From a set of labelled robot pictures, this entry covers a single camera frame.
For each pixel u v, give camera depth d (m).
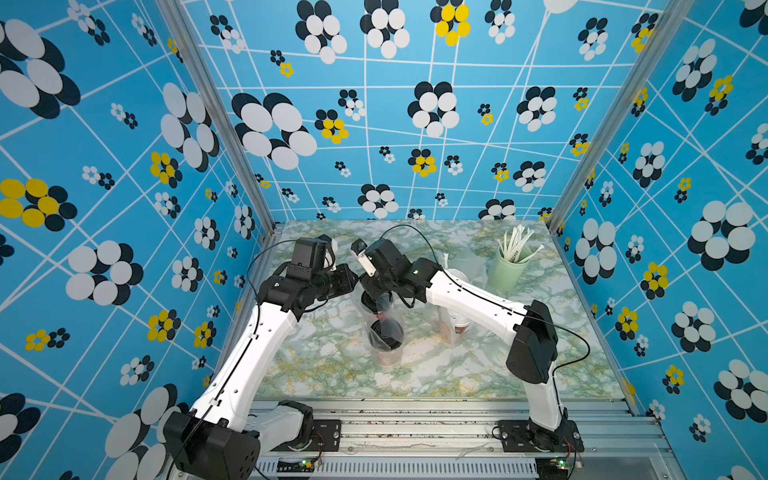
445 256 0.83
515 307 0.50
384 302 0.76
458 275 0.85
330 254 0.59
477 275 1.05
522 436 0.73
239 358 0.43
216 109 0.85
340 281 0.65
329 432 0.74
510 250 0.96
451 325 0.74
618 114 0.85
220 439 0.37
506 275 0.98
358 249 0.71
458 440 0.74
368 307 0.76
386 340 0.67
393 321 0.73
